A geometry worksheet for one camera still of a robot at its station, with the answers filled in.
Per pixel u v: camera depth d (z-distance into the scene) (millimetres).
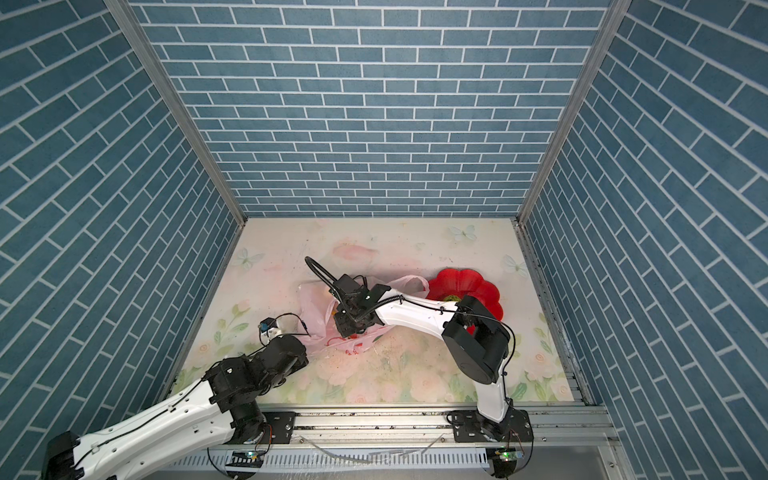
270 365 587
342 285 669
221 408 525
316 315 810
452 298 912
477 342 478
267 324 716
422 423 753
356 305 659
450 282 996
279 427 740
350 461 703
